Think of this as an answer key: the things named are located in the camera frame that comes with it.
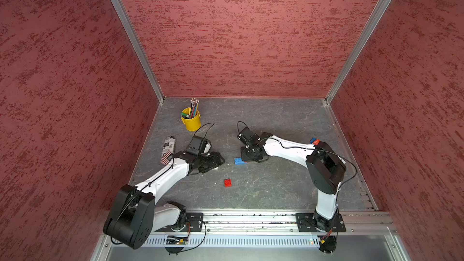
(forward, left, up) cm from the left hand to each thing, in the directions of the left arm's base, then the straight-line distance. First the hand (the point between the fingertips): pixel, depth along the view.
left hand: (219, 166), depth 85 cm
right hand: (+5, -13, -3) cm, 14 cm away
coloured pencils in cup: (+31, +15, +10) cm, 36 cm away
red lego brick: (-6, -4, -4) cm, 8 cm away
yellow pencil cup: (+25, +17, +1) cm, 30 cm away
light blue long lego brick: (+4, -9, -3) cm, 11 cm away
